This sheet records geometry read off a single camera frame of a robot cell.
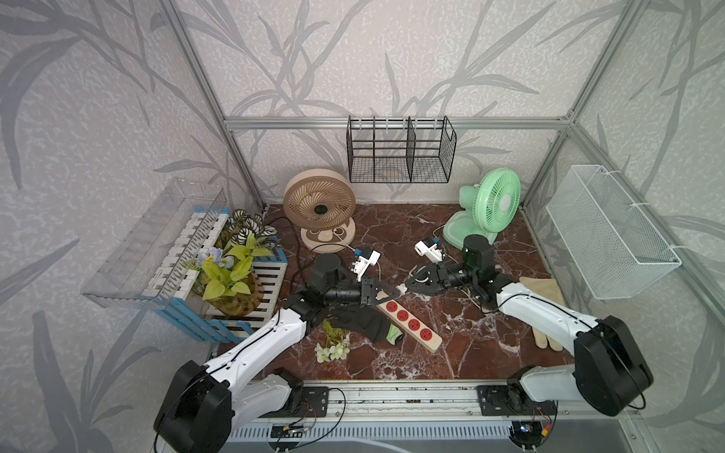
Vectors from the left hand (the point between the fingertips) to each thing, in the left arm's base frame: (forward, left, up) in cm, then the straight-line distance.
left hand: (396, 300), depth 67 cm
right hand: (+3, -3, 0) cm, 4 cm away
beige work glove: (+15, -54, -22) cm, 60 cm away
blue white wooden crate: (-2, +50, -7) cm, 50 cm away
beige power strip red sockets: (+2, -6, -21) cm, 22 cm away
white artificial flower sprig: (-4, +16, -21) cm, 27 cm away
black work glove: (+4, +7, -23) cm, 24 cm away
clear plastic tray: (+5, +59, +7) cm, 59 cm away
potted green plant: (+6, +43, -1) cm, 43 cm away
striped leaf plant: (+22, +44, +1) cm, 50 cm away
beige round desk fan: (+34, +22, 0) cm, 41 cm away
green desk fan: (+30, -29, +1) cm, 41 cm away
